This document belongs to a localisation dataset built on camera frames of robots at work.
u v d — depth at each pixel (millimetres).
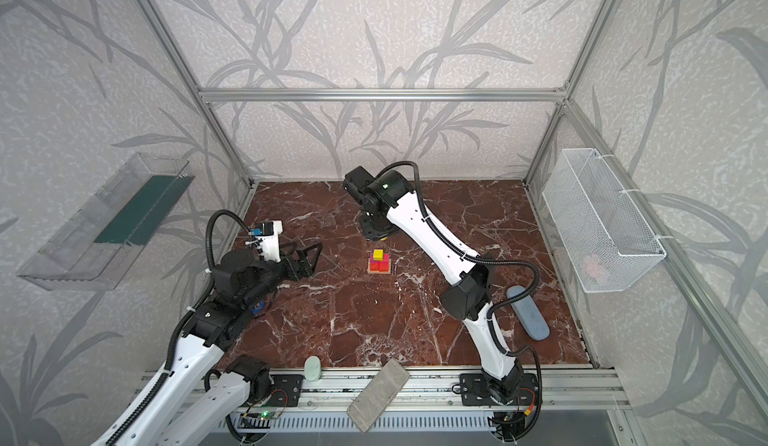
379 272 940
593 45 817
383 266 937
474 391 742
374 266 937
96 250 634
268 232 620
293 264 630
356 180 607
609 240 607
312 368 754
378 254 935
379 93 953
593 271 730
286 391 723
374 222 668
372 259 935
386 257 940
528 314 836
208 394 576
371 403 693
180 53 839
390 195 536
